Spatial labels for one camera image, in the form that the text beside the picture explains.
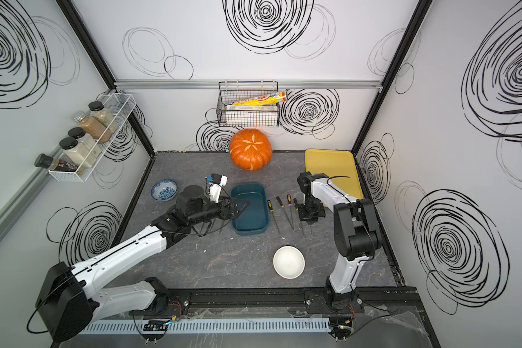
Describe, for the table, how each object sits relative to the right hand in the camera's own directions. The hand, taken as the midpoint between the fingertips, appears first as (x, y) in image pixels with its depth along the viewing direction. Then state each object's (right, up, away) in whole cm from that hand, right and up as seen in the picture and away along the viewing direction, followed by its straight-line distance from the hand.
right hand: (310, 222), depth 89 cm
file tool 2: (-10, +4, +9) cm, 14 cm away
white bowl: (-10, -13, -8) cm, 18 cm away
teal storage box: (-24, 0, +1) cm, 24 cm away
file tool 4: (-5, +5, +1) cm, 7 cm away
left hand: (-27, +11, -16) cm, 33 cm away
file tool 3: (-7, +6, +10) cm, 13 cm away
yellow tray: (+21, +23, +22) cm, 38 cm away
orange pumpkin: (-26, +32, +15) cm, 43 cm away
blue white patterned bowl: (-67, +12, +13) cm, 70 cm away
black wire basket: (-25, +44, -3) cm, 51 cm away
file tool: (-16, +4, +7) cm, 18 cm away
